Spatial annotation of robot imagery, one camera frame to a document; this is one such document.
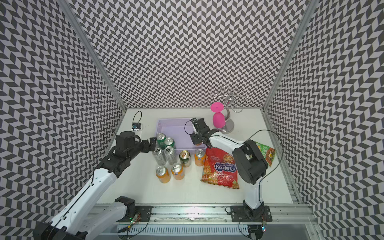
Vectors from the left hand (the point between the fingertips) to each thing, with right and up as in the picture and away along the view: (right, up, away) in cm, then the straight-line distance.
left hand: (147, 139), depth 78 cm
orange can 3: (+16, -17, -1) cm, 23 cm away
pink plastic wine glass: (+39, +11, +11) cm, 43 cm away
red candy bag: (+39, -17, +4) cm, 43 cm away
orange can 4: (+27, -5, +19) cm, 33 cm away
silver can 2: (+12, -9, +2) cm, 15 cm away
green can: (+5, -1, +8) cm, 10 cm away
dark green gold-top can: (+20, -10, +4) cm, 23 cm away
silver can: (+6, -9, +2) cm, 11 cm away
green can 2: (+10, -2, +9) cm, 14 cm away
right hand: (+27, 0, +16) cm, 31 cm away
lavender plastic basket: (+13, +4, +30) cm, 33 cm away
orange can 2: (+9, -18, -3) cm, 20 cm away
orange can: (+28, -11, +4) cm, 30 cm away
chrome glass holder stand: (+45, +24, +6) cm, 52 cm away
